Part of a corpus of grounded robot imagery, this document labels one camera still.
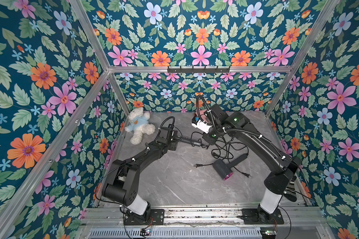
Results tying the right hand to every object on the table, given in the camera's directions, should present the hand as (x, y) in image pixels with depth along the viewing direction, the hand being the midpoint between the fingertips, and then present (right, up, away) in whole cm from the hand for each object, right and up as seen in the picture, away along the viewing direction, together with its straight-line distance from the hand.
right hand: (208, 132), depth 75 cm
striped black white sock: (+46, -35, +5) cm, 58 cm away
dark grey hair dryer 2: (+10, -22, +9) cm, 26 cm away
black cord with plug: (-5, -21, +15) cm, 27 cm away
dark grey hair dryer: (-10, -6, +13) cm, 17 cm away
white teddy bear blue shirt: (-46, +5, +29) cm, 54 cm away
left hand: (-21, -4, +18) cm, 28 cm away
